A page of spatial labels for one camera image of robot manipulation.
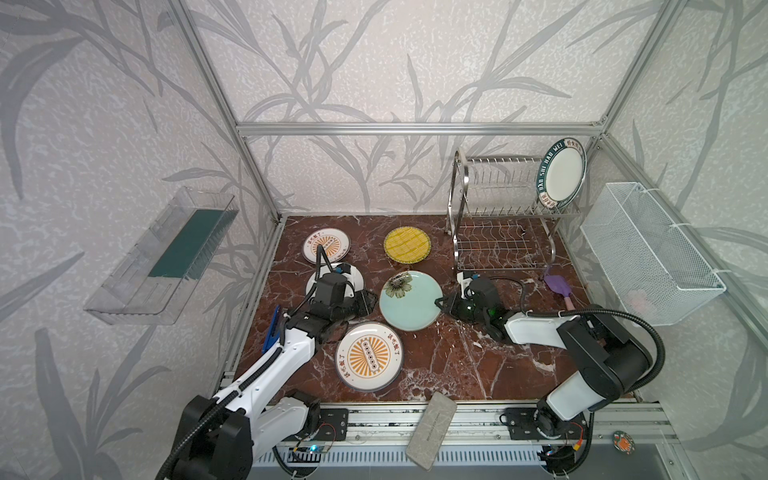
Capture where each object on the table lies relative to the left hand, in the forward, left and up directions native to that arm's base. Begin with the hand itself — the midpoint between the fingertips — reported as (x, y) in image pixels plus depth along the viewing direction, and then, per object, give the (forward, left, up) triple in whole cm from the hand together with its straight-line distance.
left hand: (379, 289), depth 82 cm
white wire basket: (-5, -61, +20) cm, 64 cm away
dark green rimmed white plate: (+28, -52, +19) cm, 62 cm away
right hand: (+3, -16, -7) cm, 18 cm away
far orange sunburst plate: (+28, +20, -15) cm, 38 cm away
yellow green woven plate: (+28, -8, -15) cm, 33 cm away
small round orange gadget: (-34, -60, -12) cm, 70 cm away
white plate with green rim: (0, +6, +7) cm, 9 cm away
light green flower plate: (+2, -8, -10) cm, 13 cm away
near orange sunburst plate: (-14, +3, -14) cm, 20 cm away
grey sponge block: (-32, -13, -10) cm, 36 cm away
